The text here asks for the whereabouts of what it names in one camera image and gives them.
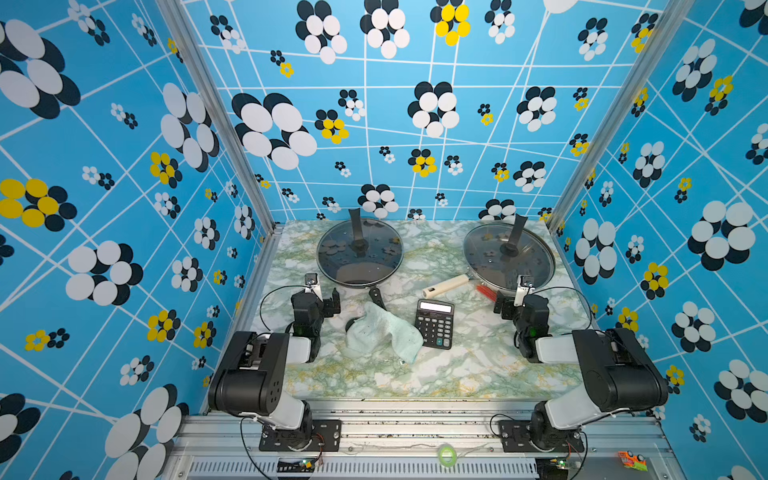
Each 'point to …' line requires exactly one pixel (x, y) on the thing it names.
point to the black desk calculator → (435, 321)
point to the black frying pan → (361, 254)
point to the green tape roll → (447, 456)
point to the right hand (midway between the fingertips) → (520, 292)
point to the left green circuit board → (302, 466)
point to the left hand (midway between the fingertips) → (323, 287)
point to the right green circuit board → (552, 468)
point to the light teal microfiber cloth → (375, 326)
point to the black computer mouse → (350, 322)
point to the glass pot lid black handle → (511, 249)
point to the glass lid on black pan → (359, 251)
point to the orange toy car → (635, 462)
